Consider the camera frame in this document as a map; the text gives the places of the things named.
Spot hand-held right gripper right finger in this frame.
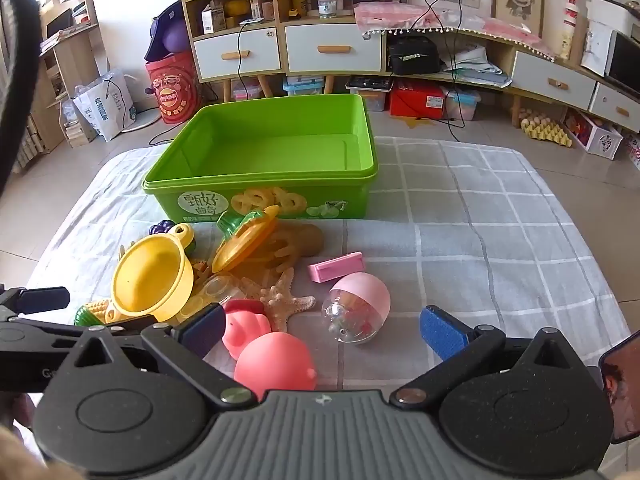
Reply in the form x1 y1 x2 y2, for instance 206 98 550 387
390 305 602 409

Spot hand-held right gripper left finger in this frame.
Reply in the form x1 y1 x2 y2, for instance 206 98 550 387
47 303 258 409

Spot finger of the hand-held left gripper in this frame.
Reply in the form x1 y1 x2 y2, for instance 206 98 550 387
0 312 151 351
0 286 71 313

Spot toy corn cob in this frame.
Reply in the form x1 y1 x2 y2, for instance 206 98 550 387
75 299 118 327

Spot yellow toy pot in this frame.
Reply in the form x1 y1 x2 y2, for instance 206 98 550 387
105 223 196 323

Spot beige starfish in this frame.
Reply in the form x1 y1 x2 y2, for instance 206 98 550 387
240 267 317 333

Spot pink toy pig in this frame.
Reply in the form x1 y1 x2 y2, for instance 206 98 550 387
234 332 319 392

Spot pink rectangular block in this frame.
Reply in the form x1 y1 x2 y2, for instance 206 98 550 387
307 251 367 284

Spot green plastic storage box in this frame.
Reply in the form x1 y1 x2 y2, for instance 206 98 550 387
141 92 379 221

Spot pink rubber toy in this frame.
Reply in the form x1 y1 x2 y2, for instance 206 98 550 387
221 299 274 357

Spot clear plastic jar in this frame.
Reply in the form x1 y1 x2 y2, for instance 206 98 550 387
201 274 242 307

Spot tan fuzzy clothing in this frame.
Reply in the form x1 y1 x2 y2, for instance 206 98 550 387
0 425 53 480

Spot pink clear capsule egg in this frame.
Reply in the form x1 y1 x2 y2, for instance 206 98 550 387
321 272 391 346

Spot grey checkered blanket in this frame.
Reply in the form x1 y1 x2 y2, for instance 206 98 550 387
25 135 634 396

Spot tan hand-shaped toy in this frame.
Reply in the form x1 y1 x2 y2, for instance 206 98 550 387
250 222 326 273

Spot smartphone in dark case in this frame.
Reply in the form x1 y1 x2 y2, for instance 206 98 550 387
598 331 640 445

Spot white round fan base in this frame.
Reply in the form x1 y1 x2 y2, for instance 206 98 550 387
120 107 164 134

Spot white paper bag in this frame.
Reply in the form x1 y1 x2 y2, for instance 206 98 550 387
73 71 137 142

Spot yellow egg tray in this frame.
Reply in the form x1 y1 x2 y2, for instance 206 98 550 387
520 110 574 149

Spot clear bin with white lid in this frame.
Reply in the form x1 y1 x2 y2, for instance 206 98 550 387
442 87 482 121

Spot red cardboard box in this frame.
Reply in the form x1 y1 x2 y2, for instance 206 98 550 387
390 80 446 120

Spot red printed bucket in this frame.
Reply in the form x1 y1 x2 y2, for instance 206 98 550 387
145 51 202 125

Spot wooden desk shelf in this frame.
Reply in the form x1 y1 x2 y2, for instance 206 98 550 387
30 0 109 147

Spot small clear storage bin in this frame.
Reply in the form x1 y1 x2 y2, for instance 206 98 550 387
232 77 264 101

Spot white patterned box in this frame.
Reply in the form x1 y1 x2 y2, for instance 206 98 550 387
565 109 624 161

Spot clear bin with dark lid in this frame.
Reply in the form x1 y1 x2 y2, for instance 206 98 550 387
345 77 394 111

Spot clear bin with blue lid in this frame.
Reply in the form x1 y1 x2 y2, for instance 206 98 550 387
282 76 326 97

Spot folded light clothes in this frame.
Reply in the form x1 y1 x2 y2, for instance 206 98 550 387
442 45 514 89

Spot long wooden media cabinet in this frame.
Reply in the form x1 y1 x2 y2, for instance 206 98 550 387
384 24 640 127

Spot black bag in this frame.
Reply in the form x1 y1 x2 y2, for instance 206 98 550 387
387 37 444 76

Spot purple cap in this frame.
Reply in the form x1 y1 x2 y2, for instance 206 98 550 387
144 0 192 62

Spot wooden cabinet with white drawers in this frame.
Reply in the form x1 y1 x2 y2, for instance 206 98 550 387
176 0 389 104

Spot pink tasselled cloth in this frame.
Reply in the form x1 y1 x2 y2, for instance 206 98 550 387
354 1 557 57

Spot black microwave oven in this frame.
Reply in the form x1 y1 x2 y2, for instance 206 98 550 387
604 30 640 94

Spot black strap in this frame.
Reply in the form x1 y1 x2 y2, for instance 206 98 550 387
0 0 47 188

